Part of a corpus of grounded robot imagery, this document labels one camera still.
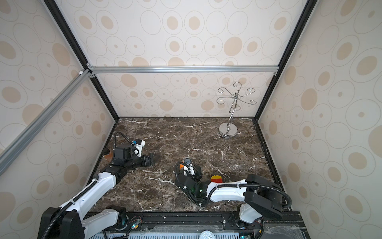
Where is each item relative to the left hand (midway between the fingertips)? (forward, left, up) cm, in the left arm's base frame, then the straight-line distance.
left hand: (157, 155), depth 82 cm
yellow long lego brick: (-6, -33, -13) cm, 36 cm away
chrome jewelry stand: (+29, -46, -11) cm, 56 cm away
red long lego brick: (-9, -34, -12) cm, 37 cm away
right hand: (-4, -18, -5) cm, 19 cm away
